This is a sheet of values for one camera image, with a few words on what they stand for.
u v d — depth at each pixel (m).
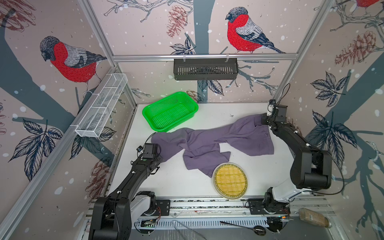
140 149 0.79
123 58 0.92
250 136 0.96
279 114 0.70
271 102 0.80
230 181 0.81
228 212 0.73
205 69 1.04
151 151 0.68
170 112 1.18
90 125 0.70
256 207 0.73
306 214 0.67
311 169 0.45
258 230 0.67
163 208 0.73
